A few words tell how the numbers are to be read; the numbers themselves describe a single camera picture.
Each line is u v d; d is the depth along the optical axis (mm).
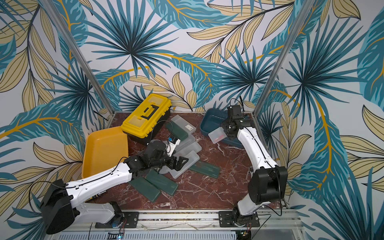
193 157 904
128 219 736
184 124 1097
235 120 585
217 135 858
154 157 587
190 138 1034
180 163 678
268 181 430
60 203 389
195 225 733
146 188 832
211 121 1170
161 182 841
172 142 664
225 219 733
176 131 1055
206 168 896
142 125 899
